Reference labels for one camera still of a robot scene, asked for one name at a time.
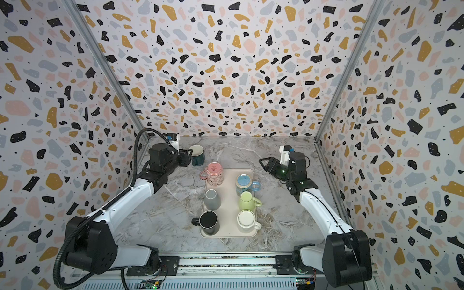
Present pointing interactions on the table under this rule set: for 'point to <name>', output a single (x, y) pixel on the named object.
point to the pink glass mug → (213, 173)
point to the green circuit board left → (149, 284)
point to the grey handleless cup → (212, 201)
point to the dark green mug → (198, 155)
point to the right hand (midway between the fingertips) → (259, 159)
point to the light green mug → (247, 202)
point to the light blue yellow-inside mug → (244, 182)
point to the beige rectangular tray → (228, 206)
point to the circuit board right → (304, 281)
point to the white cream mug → (246, 222)
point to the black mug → (208, 221)
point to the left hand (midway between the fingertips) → (187, 147)
